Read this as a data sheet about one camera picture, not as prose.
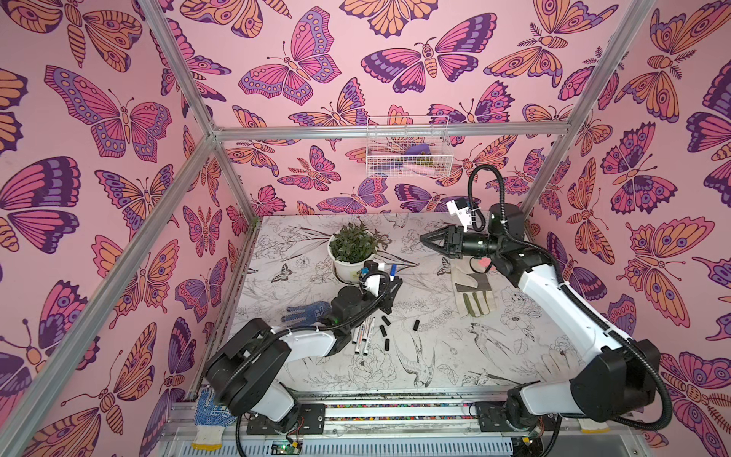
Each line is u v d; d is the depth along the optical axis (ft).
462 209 2.21
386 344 2.82
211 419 2.44
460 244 2.07
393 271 2.51
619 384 1.31
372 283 2.31
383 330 2.94
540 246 3.61
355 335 2.87
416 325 2.95
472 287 3.23
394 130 3.08
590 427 2.34
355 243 2.97
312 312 3.09
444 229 2.15
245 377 1.42
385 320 3.01
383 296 2.57
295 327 1.77
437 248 2.16
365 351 2.79
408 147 3.16
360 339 2.87
